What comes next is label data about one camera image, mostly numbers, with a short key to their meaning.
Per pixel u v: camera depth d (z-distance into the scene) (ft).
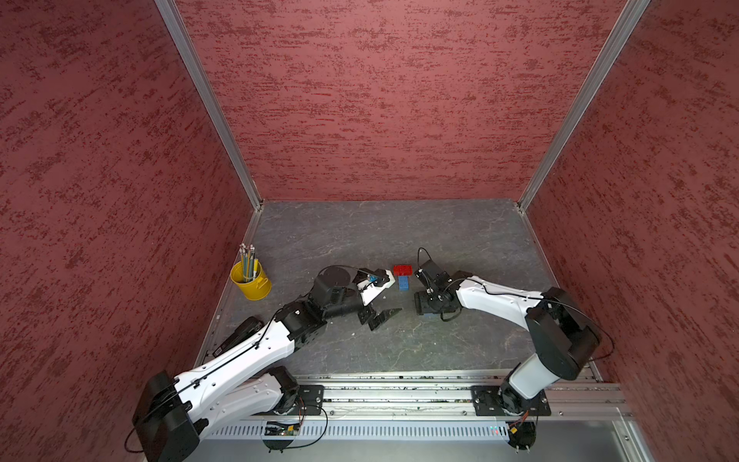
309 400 2.43
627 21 2.38
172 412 1.26
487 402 2.42
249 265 2.84
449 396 2.49
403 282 3.14
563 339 1.49
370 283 1.96
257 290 2.88
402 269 3.27
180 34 2.43
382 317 2.07
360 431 2.54
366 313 2.06
